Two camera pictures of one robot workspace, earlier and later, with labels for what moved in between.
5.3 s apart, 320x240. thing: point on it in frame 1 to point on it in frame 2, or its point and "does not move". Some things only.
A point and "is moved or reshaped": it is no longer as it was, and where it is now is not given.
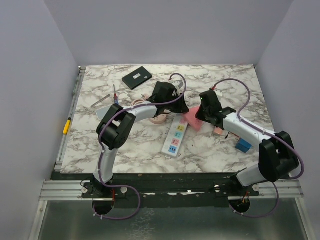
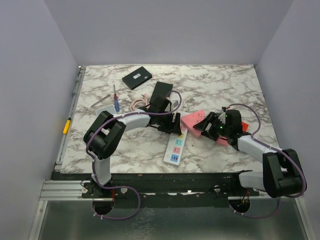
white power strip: (175, 135) is moved or reshaped
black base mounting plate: (178, 190) does not move
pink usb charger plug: (218, 130) is moved or reshaped
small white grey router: (101, 112) does not move
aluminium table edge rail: (61, 151) does not move
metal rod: (100, 100) does not move
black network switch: (137, 77) does not move
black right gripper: (199, 115) to (213, 119)
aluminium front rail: (72, 190) does not move
